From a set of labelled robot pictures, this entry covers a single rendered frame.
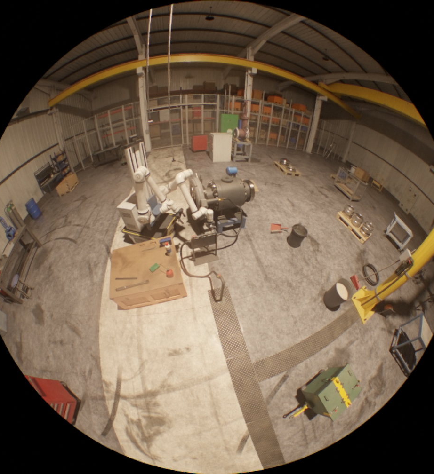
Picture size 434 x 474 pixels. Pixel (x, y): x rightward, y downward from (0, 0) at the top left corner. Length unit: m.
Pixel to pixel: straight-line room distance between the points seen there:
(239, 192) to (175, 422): 3.58
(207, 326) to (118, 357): 1.36
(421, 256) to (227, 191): 3.32
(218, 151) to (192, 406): 6.92
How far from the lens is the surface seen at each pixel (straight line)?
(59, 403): 2.77
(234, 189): 2.65
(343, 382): 2.19
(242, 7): 9.11
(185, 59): 9.83
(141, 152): 2.30
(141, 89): 9.80
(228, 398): 2.17
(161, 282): 1.86
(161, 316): 2.22
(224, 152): 6.39
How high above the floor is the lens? 2.06
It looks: 47 degrees down
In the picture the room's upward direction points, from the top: 2 degrees clockwise
